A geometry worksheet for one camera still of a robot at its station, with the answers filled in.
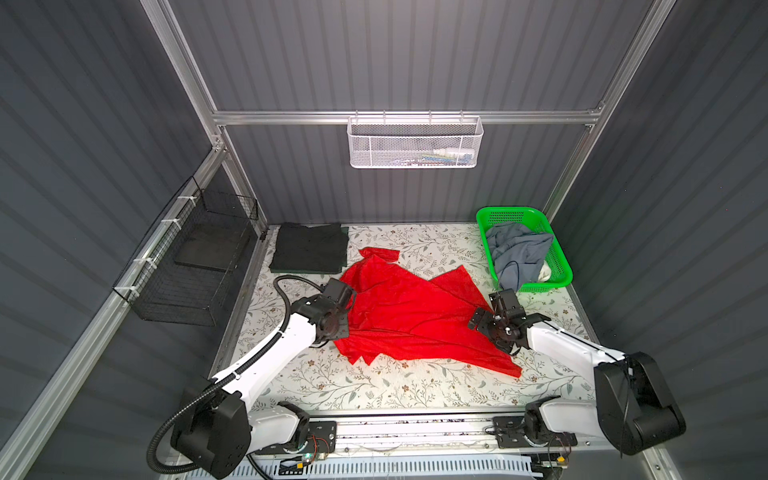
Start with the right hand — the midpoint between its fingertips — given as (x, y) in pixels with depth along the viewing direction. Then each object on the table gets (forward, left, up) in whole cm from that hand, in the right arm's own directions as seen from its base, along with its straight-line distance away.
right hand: (483, 329), depth 91 cm
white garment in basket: (+20, -24, +1) cm, 32 cm away
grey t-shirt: (+20, -12, +11) cm, 26 cm away
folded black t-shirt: (+31, +55, +3) cm, 63 cm away
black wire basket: (+2, +79, +29) cm, 84 cm away
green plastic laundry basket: (+23, -28, +6) cm, 37 cm away
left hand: (-4, +44, +8) cm, 45 cm away
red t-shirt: (+8, +25, -4) cm, 27 cm away
